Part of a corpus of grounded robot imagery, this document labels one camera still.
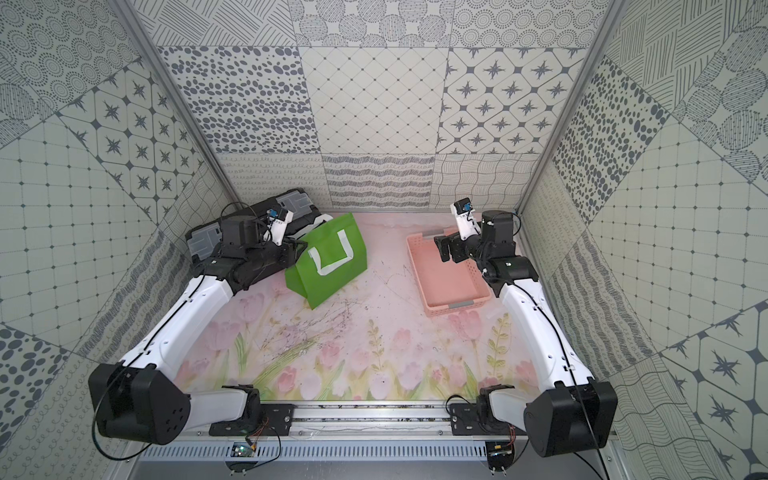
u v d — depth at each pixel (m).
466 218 0.64
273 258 0.70
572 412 0.38
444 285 0.98
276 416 0.75
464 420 0.73
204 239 0.90
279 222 0.69
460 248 0.69
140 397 0.39
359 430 0.73
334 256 0.89
